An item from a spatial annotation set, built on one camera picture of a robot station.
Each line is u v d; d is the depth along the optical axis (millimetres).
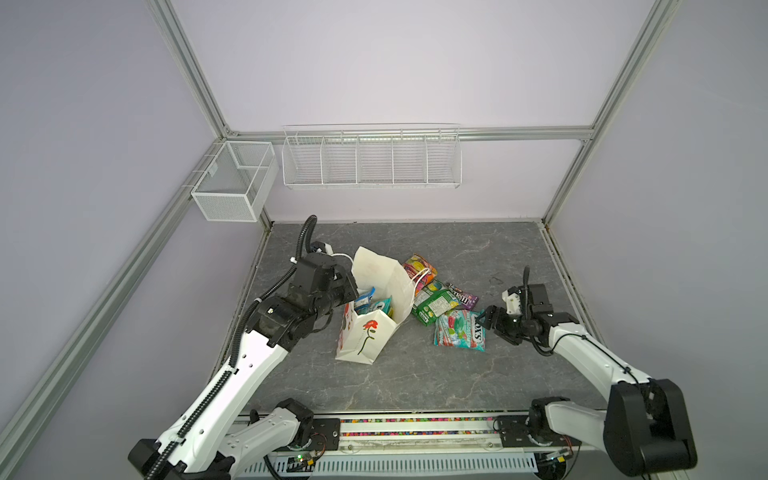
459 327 887
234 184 1001
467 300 962
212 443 373
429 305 935
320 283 510
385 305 852
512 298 819
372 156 995
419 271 1015
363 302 879
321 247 638
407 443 737
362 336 752
